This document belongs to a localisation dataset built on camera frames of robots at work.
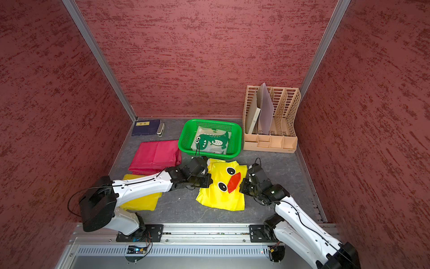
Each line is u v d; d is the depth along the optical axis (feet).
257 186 1.97
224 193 2.66
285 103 3.29
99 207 1.40
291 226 1.66
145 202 2.70
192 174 2.07
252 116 3.39
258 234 2.42
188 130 3.49
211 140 3.34
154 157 3.10
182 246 2.33
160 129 3.61
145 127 3.76
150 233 2.42
